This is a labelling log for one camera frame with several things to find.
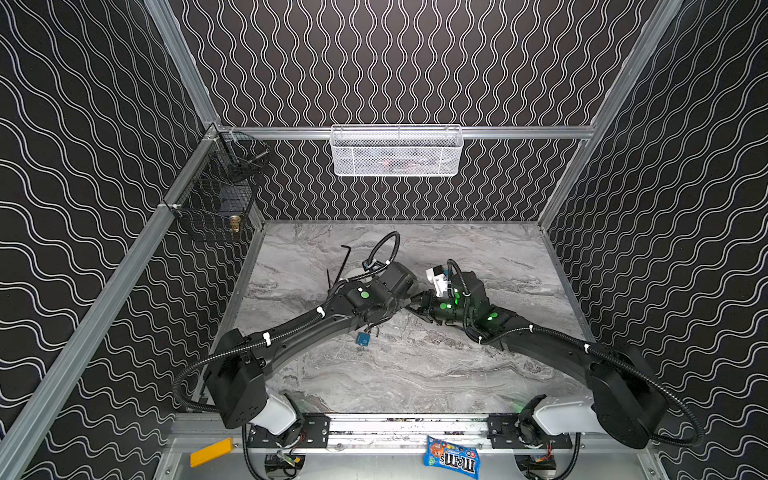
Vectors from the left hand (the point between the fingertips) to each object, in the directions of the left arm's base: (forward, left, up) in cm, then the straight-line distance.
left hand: (414, 297), depth 78 cm
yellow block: (-34, +48, -18) cm, 61 cm away
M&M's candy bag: (-32, -12, -19) cm, 39 cm away
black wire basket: (+30, +62, +8) cm, 69 cm away
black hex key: (+25, +24, -17) cm, 39 cm away
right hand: (-1, +3, -2) cm, 4 cm away
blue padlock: (-3, +15, -18) cm, 24 cm away
